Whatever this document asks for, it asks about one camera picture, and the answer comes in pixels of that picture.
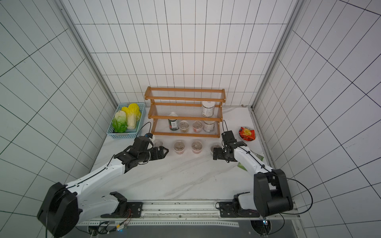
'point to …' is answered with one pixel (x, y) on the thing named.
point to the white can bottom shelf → (208, 126)
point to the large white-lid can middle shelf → (208, 108)
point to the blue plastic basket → (128, 120)
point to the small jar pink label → (197, 126)
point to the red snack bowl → (247, 134)
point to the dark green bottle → (173, 123)
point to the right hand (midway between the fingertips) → (217, 154)
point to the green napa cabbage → (119, 122)
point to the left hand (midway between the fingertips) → (160, 154)
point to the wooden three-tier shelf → (184, 112)
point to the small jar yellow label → (183, 125)
